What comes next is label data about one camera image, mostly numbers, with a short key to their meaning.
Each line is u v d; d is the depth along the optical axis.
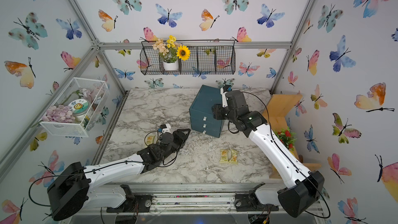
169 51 0.85
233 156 0.87
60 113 0.60
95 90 0.79
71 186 0.45
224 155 0.88
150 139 0.93
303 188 0.37
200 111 0.84
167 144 0.60
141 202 0.74
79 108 0.65
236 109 0.53
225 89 0.64
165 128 0.75
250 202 0.72
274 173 0.77
